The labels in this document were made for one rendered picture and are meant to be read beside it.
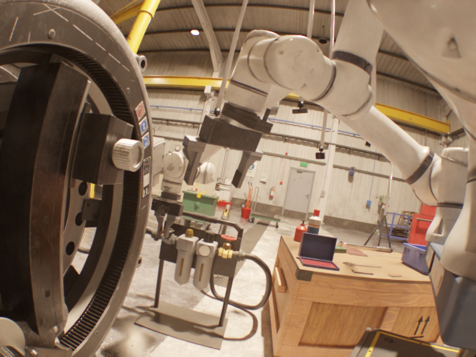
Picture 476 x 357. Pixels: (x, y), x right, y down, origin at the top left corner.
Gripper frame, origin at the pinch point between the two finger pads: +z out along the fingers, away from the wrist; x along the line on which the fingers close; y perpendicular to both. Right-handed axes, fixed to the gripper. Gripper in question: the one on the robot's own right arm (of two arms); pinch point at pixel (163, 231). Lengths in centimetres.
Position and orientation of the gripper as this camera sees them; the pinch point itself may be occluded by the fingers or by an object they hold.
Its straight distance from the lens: 107.0
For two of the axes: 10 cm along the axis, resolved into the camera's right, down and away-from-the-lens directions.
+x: 9.8, 1.9, -0.9
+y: -0.8, -0.6, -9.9
